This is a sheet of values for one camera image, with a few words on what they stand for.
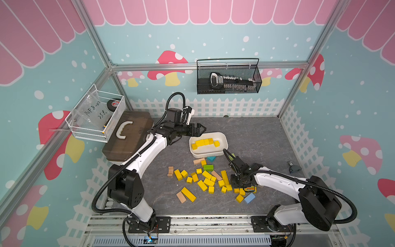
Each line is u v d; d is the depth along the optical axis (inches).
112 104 31.8
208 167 36.3
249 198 32.1
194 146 40.1
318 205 16.7
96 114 27.6
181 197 32.4
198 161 37.5
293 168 36.3
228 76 36.1
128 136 33.0
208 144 40.4
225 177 34.8
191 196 32.7
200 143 40.4
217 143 41.1
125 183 17.4
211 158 37.4
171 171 36.2
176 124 25.3
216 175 35.2
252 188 32.8
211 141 40.6
